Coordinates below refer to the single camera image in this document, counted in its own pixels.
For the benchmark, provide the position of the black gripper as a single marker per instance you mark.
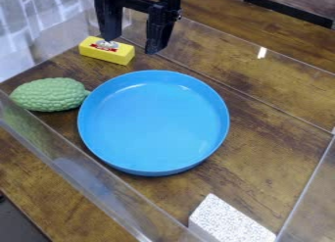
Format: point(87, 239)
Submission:
point(163, 14)

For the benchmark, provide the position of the yellow block with red label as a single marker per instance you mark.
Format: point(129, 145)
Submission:
point(110, 51)

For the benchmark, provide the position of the blue round tray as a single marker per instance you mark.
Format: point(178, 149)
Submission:
point(154, 123)

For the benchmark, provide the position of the white sheer curtain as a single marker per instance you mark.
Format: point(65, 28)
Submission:
point(39, 29)

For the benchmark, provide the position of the green bumpy bitter gourd toy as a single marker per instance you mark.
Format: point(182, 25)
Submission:
point(50, 94)

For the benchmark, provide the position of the dark baseboard strip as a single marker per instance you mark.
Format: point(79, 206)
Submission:
point(294, 12)

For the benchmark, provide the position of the white speckled foam block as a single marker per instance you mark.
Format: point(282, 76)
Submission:
point(221, 223)

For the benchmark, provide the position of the clear acrylic enclosure wall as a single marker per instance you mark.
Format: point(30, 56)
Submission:
point(271, 66)

